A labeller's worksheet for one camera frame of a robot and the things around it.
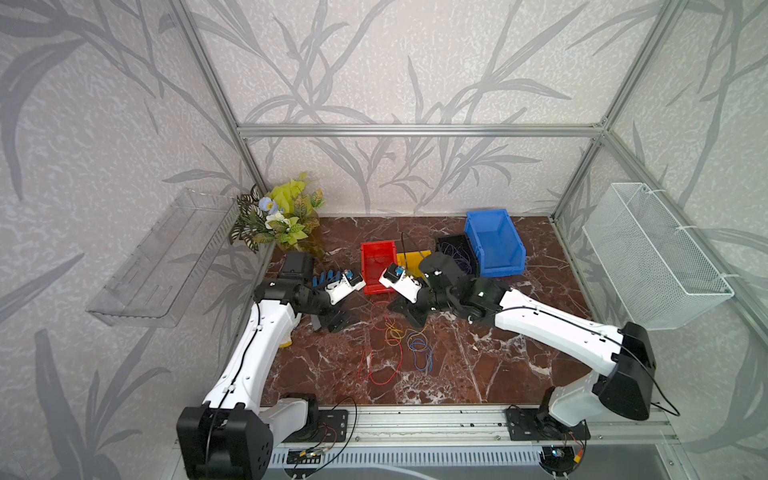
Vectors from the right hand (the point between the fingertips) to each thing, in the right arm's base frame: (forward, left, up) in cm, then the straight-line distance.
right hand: (390, 301), depth 72 cm
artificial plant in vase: (+28, +33, +1) cm, 43 cm away
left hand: (+3, +11, -5) cm, 12 cm away
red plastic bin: (+30, +7, -23) cm, 39 cm away
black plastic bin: (+33, -25, -18) cm, 45 cm away
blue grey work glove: (+11, +15, -23) cm, 29 cm away
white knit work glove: (-1, +32, -22) cm, 38 cm away
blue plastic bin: (+37, -38, -21) cm, 57 cm away
